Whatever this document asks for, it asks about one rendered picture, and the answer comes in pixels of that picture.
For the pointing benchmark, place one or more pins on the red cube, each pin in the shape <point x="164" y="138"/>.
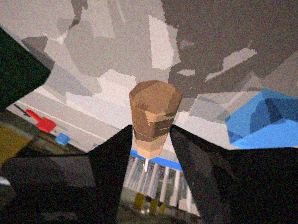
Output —
<point x="46" y="125"/>

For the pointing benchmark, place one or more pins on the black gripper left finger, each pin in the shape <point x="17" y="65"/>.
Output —
<point x="101" y="171"/>

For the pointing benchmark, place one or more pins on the red and grey bar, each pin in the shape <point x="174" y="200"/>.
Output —
<point x="37" y="118"/>

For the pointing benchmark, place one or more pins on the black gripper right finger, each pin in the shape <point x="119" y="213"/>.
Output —
<point x="213" y="173"/>

